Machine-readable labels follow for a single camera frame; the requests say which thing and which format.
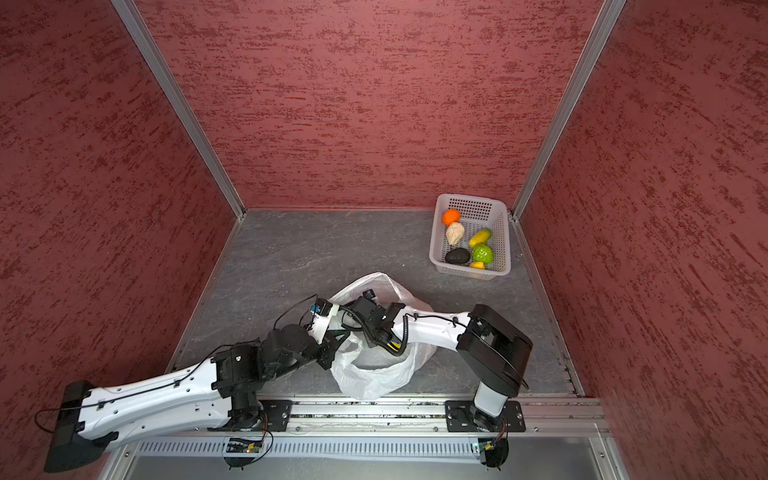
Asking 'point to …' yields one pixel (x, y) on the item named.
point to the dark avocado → (457, 255)
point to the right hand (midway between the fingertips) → (380, 336)
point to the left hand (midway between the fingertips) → (346, 339)
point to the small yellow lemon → (477, 265)
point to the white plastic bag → (366, 370)
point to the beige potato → (454, 232)
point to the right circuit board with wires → (495, 453)
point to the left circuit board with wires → (245, 445)
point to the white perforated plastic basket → (476, 213)
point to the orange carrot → (450, 216)
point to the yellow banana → (395, 344)
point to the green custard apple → (483, 252)
